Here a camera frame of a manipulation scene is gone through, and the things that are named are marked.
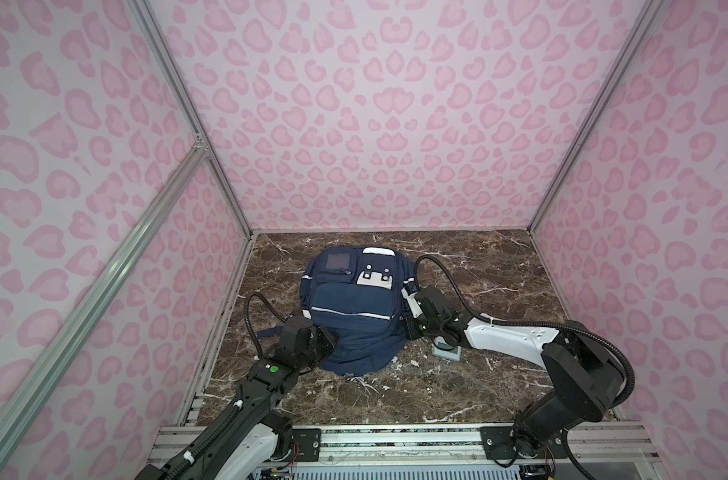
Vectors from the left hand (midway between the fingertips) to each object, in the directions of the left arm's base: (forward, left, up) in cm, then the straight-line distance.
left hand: (341, 330), depth 81 cm
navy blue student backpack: (+13, -4, -2) cm, 13 cm away
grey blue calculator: (-2, -31, -11) cm, 33 cm away
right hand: (+5, -18, -5) cm, 20 cm away
